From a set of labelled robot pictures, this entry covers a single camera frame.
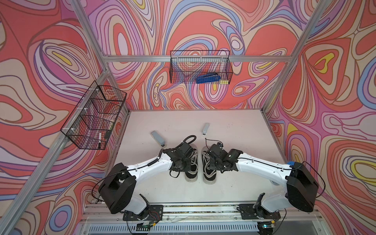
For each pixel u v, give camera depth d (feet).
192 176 2.66
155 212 2.39
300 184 1.38
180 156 2.18
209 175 2.56
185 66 3.14
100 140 2.40
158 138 3.35
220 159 2.05
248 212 2.40
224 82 2.76
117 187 1.38
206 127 3.52
